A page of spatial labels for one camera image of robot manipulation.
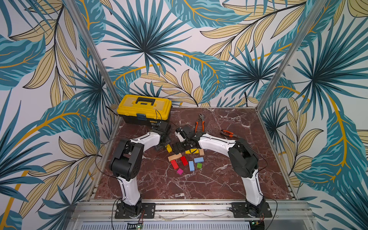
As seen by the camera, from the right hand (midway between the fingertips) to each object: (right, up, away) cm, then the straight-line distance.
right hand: (178, 147), depth 94 cm
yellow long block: (+6, -1, -12) cm, 13 cm away
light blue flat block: (+13, -7, -3) cm, 15 cm away
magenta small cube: (+2, -13, -8) cm, 15 cm away
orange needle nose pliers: (+37, +8, +10) cm, 39 cm away
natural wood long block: (+15, -3, 0) cm, 15 cm away
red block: (-2, -10, -5) cm, 11 cm away
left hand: (-10, +2, +4) cm, 10 cm away
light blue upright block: (+8, -10, -6) cm, 14 cm away
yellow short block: (-6, -1, 0) cm, 6 cm away
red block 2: (+4, -8, -3) cm, 9 cm away
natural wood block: (-2, -6, -3) cm, 7 cm away
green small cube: (+13, -11, -6) cm, 18 cm away
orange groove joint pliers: (+13, +14, +14) cm, 24 cm away
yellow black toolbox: (-22, +24, -1) cm, 33 cm away
